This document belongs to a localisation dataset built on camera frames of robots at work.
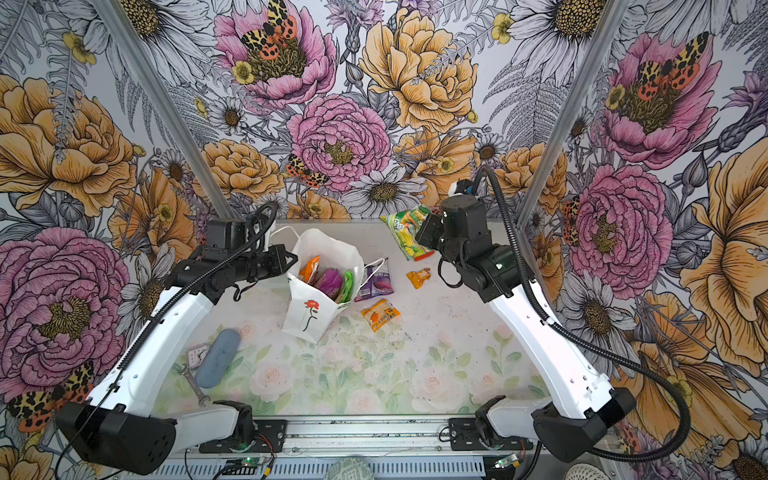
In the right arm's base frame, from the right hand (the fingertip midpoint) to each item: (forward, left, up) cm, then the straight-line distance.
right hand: (425, 230), depth 67 cm
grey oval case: (-14, +56, -33) cm, 66 cm away
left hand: (-1, +31, -11) cm, 33 cm away
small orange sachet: (+13, -1, -38) cm, 40 cm away
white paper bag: (-8, +29, -22) cm, 37 cm away
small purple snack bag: (+9, +12, -33) cm, 36 cm away
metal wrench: (-22, +59, -36) cm, 73 cm away
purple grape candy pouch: (+3, +25, -24) cm, 35 cm away
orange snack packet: (-1, +12, -36) cm, 38 cm away
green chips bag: (+3, +20, -21) cm, 29 cm away
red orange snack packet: (+4, +31, -20) cm, 37 cm away
